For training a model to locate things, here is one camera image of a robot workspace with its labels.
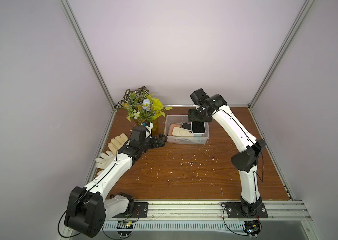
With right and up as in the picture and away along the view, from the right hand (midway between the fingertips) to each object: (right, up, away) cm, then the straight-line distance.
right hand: (195, 115), depth 82 cm
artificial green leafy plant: (-32, +6, +8) cm, 34 cm away
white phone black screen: (+1, -7, -2) cm, 7 cm away
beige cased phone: (-7, -11, +18) cm, 23 cm away
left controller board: (-37, -57, -10) cm, 68 cm away
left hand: (-18, -13, -1) cm, 22 cm away
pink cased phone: (-14, -9, +21) cm, 27 cm away
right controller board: (+26, -55, -13) cm, 62 cm away
